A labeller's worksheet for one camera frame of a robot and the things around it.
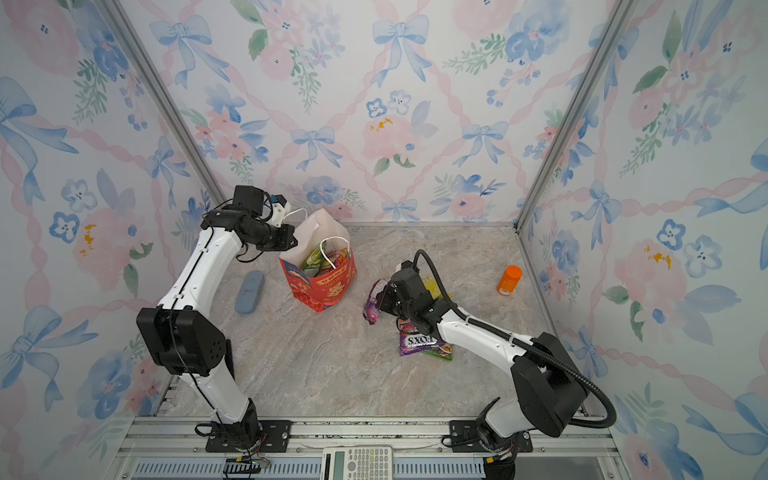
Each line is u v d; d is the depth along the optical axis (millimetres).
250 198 661
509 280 950
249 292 968
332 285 836
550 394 424
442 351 875
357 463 694
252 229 636
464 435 734
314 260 906
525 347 451
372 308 841
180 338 463
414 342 875
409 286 627
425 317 616
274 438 736
